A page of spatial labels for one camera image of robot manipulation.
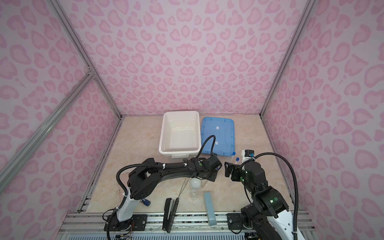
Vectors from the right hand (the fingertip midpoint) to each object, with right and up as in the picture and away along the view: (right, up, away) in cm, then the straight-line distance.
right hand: (232, 164), depth 72 cm
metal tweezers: (-26, -18, +12) cm, 34 cm away
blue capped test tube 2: (+4, +1, +7) cm, 8 cm away
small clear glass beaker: (-18, -18, +8) cm, 27 cm away
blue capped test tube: (+3, +3, +9) cm, 10 cm away
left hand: (-6, -10, +16) cm, 20 cm away
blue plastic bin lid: (+3, +16, +39) cm, 42 cm away
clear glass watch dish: (-18, -14, +14) cm, 27 cm away
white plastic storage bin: (-29, +13, +35) cm, 47 cm away
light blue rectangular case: (-11, -24, 0) cm, 27 cm away
